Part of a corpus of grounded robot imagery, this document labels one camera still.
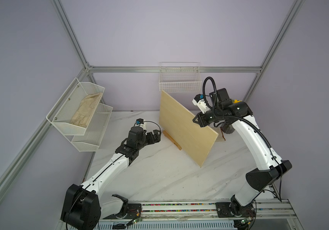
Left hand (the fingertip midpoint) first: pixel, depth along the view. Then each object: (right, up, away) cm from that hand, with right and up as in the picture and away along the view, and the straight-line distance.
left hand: (154, 135), depth 83 cm
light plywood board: (+13, +8, -4) cm, 16 cm away
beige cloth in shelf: (-39, +15, -2) cm, 42 cm away
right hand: (+23, +7, -9) cm, 25 cm away
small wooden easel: (+11, -5, +13) cm, 18 cm away
